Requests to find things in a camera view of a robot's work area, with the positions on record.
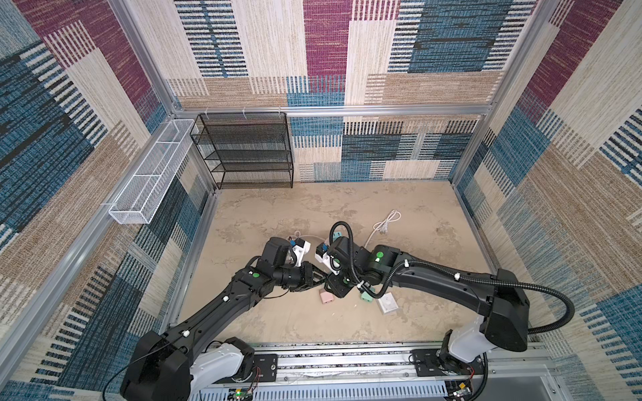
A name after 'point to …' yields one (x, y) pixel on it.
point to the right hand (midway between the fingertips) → (334, 287)
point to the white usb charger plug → (387, 303)
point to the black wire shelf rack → (246, 149)
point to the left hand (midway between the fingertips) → (328, 277)
